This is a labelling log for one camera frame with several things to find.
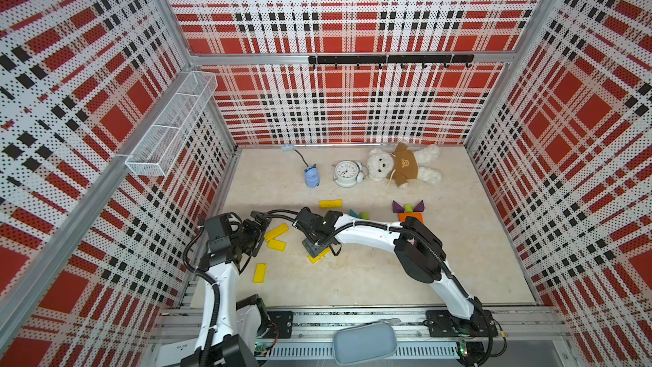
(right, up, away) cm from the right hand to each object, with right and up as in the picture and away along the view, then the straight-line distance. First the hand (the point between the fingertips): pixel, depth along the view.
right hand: (325, 239), depth 90 cm
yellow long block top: (+2, +11, +10) cm, 15 cm away
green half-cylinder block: (+15, +7, +7) cm, 19 cm away
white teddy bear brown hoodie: (+32, +27, +15) cm, 45 cm away
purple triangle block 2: (+37, +10, +8) cm, 39 cm away
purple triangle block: (+28, +10, +8) cm, 31 cm away
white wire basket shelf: (-61, +34, +1) cm, 69 cm away
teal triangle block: (+11, +7, +8) cm, 16 cm away
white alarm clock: (+9, +23, +16) cm, 30 cm away
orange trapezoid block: (+36, +7, +8) cm, 38 cm away
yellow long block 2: (-18, +2, +4) cm, 19 cm away
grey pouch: (+13, -23, -21) cm, 33 cm away
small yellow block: (-18, -2, +1) cm, 18 cm away
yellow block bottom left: (-21, -10, -6) cm, 24 cm away
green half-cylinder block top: (+33, +10, +9) cm, 35 cm away
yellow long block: (-3, -6, -3) cm, 8 cm away
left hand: (-16, +7, -7) cm, 19 cm away
